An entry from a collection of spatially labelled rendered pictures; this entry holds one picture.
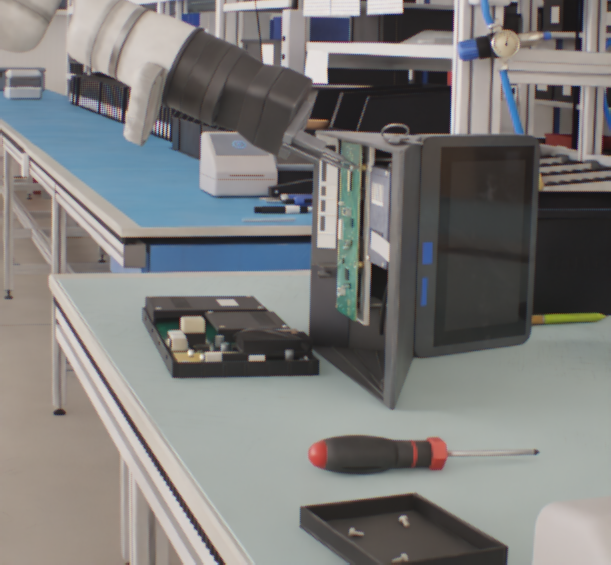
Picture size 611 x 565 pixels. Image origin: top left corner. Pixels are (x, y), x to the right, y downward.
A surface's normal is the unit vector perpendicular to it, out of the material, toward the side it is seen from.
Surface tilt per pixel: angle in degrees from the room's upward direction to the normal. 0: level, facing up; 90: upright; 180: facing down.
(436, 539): 0
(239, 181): 90
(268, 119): 127
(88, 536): 0
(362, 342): 90
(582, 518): 46
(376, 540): 0
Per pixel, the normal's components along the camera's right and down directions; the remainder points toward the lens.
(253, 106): -0.43, 0.65
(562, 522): -0.92, -0.24
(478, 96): 0.29, 0.15
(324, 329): -0.28, 0.13
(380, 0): -0.95, 0.02
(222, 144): 0.17, -0.79
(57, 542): 0.03, -0.99
